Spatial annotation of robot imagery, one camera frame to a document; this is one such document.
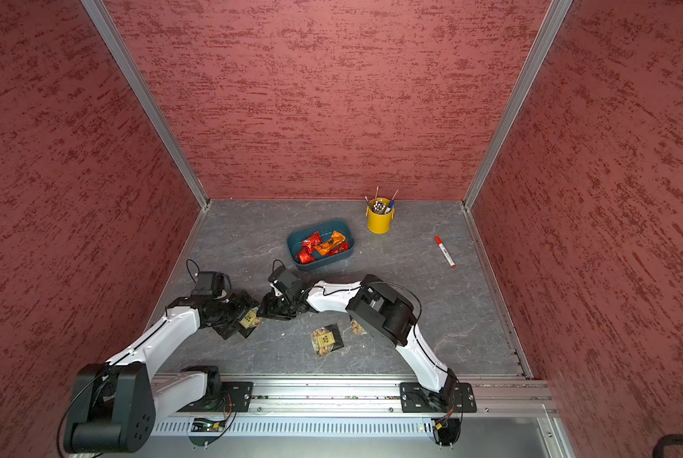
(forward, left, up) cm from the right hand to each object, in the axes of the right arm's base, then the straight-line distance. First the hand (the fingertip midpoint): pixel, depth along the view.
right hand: (263, 320), depth 87 cm
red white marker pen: (+25, -63, -2) cm, 68 cm away
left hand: (+1, +4, +1) cm, 4 cm away
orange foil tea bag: (+27, -19, +2) cm, 33 cm away
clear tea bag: (-2, -29, -2) cm, 29 cm away
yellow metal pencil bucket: (+36, -39, +8) cm, 54 cm away
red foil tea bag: (+28, -12, +1) cm, 30 cm away
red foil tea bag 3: (+25, -25, +3) cm, 36 cm away
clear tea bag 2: (-6, -20, -1) cm, 21 cm away
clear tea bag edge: (0, +4, 0) cm, 4 cm away
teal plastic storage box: (+36, -18, -1) cm, 40 cm away
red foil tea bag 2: (+23, -11, +2) cm, 25 cm away
